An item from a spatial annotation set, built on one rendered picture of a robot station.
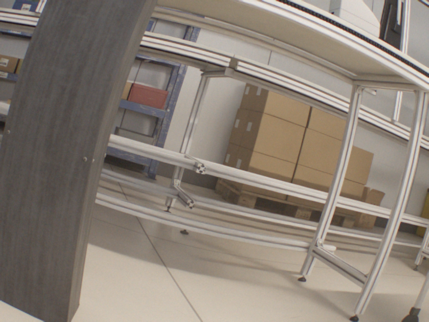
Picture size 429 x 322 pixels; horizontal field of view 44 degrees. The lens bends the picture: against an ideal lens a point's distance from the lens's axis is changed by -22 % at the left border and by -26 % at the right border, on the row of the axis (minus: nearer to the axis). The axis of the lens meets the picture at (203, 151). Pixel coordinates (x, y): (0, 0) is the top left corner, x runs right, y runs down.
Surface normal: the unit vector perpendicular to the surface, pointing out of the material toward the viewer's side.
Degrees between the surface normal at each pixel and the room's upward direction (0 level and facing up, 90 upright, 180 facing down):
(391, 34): 98
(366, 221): 90
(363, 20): 90
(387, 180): 90
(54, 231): 90
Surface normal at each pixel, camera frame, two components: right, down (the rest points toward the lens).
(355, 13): 0.16, 0.09
